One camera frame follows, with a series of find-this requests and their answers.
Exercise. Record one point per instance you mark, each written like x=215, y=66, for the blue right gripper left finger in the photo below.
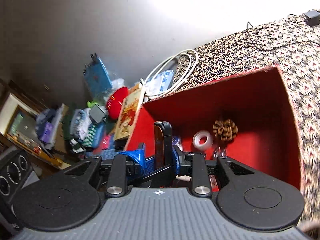
x=138, y=158

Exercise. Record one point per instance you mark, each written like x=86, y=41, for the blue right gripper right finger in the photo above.
x=179, y=162

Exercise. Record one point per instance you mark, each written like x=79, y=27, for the black brown folding device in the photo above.
x=163, y=144

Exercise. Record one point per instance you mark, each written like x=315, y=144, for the clear tape roll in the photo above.
x=202, y=140

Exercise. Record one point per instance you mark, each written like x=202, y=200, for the blue checkered cloth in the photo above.
x=108, y=154

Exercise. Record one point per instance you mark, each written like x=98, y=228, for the blue glasses case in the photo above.
x=99, y=134

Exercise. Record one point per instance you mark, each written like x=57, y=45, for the green striped cloth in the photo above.
x=88, y=140

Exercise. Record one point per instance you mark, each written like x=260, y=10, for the brown pine cone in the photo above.
x=225, y=131

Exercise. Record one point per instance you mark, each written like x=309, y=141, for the red plush cushion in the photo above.
x=115, y=101

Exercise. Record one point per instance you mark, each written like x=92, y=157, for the grey square device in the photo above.
x=98, y=114

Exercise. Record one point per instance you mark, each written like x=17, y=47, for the yellow illustrated book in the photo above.
x=129, y=109

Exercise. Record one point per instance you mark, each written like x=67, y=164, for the blue white paper packet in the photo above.
x=160, y=83

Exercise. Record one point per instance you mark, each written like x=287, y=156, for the red cardboard box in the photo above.
x=250, y=115

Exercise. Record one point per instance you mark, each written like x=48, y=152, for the blue plastic packet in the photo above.
x=96, y=76

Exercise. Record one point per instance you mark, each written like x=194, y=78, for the floral patterned tablecloth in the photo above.
x=293, y=46

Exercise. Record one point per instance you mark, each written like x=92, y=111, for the black power adapter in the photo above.
x=312, y=18

